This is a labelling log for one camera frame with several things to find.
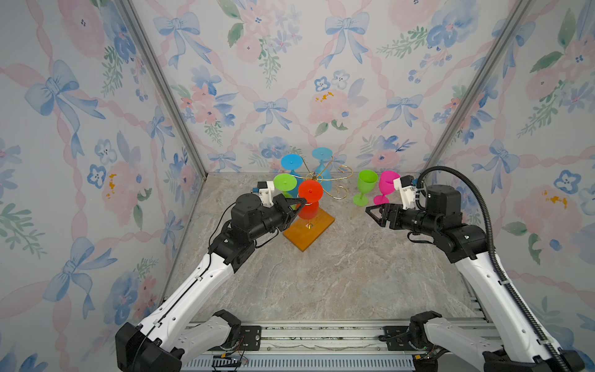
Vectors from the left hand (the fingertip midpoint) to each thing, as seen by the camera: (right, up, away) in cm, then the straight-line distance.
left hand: (308, 198), depth 64 cm
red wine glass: (+1, +2, +5) cm, 5 cm away
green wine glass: (+26, +6, +34) cm, 43 cm away
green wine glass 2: (-7, +5, +7) cm, 11 cm away
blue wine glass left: (-5, +12, +14) cm, 19 cm away
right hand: (+19, -3, +5) cm, 20 cm away
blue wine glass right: (+6, +9, +23) cm, 26 cm away
